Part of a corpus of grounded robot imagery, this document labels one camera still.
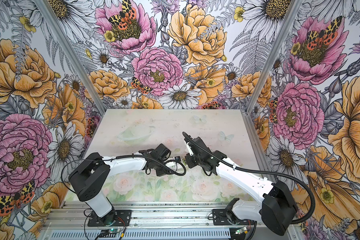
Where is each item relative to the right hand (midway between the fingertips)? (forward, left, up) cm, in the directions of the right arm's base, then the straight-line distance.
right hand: (190, 161), depth 81 cm
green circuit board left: (-29, +37, -12) cm, 48 cm away
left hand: (+1, +15, -11) cm, 19 cm away
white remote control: (-3, +6, +2) cm, 7 cm away
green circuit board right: (-30, -23, -13) cm, 40 cm away
